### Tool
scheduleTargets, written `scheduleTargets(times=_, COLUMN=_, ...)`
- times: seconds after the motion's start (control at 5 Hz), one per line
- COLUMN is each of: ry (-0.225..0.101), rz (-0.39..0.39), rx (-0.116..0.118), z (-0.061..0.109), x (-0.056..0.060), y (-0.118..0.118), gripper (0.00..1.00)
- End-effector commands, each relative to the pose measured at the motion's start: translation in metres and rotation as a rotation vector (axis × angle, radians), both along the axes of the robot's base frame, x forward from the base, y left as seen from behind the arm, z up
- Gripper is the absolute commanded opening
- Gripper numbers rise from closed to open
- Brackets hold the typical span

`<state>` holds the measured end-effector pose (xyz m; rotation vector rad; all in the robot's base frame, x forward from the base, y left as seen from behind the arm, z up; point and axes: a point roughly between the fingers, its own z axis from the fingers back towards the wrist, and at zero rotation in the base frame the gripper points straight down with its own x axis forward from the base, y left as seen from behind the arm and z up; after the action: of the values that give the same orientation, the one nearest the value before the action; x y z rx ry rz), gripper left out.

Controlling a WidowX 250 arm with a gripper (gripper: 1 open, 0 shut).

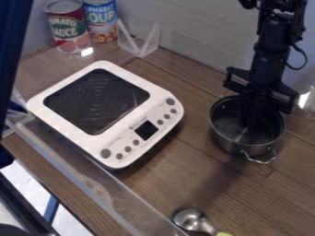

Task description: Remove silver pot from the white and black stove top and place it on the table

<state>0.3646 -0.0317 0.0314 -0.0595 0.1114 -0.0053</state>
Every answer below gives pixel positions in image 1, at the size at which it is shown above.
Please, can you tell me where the blue object at left edge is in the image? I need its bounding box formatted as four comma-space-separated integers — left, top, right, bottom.
0, 0, 33, 170

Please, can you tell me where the white and black induction stove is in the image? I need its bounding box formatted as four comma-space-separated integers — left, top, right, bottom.
27, 61, 184, 170

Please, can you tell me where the tomato sauce can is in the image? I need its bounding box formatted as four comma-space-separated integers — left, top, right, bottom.
44, 0, 90, 53

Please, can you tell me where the clear acrylic corner bracket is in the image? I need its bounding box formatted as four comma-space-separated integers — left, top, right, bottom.
118, 19, 160, 58

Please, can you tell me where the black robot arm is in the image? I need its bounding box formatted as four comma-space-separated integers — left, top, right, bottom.
224, 0, 307, 129

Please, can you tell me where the silver measuring spoon yellow handle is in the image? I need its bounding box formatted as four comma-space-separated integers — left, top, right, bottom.
172, 207, 234, 236

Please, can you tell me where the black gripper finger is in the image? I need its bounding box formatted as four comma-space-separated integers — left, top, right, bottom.
260, 97, 275, 133
242, 92, 259, 132

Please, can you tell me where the clear acrylic front barrier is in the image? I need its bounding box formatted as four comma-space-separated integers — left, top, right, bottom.
0, 88, 190, 236

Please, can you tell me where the black and blue table frame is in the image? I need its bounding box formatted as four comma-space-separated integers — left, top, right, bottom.
0, 173, 60, 236

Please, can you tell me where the alphabet soup can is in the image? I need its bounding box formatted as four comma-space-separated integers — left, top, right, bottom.
83, 0, 119, 43

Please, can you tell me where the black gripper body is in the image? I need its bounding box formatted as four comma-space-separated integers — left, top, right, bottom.
224, 44, 300, 113

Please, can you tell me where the silver pot with handles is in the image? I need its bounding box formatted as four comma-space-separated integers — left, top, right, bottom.
210, 96, 286, 164

